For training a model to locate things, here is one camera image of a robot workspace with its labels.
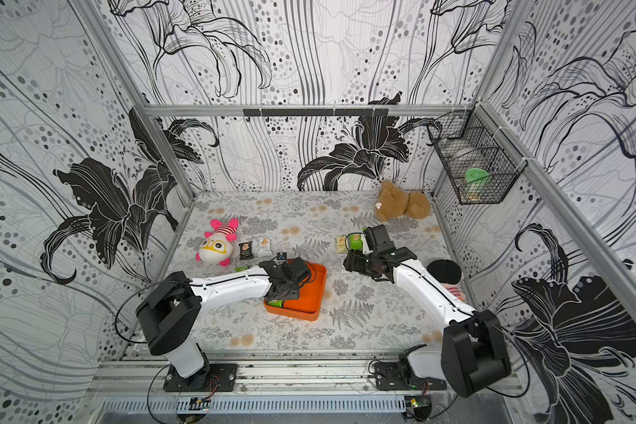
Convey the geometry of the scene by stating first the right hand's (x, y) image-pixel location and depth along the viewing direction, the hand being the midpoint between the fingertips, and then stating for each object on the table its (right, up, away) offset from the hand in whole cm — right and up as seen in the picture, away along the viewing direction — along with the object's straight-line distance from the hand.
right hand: (355, 261), depth 86 cm
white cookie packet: (-33, +2, +15) cm, 36 cm away
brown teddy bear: (+18, +20, +18) cm, 32 cm away
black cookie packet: (-40, +2, +13) cm, 42 cm away
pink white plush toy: (-49, +4, +7) cm, 49 cm away
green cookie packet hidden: (-41, -5, +10) cm, 42 cm away
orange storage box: (-15, -13, -1) cm, 20 cm away
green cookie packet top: (+2, +5, +16) cm, 17 cm away
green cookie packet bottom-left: (-26, -13, -2) cm, 29 cm away
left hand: (-23, -12, +2) cm, 26 cm away
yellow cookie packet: (-4, +4, +15) cm, 16 cm away
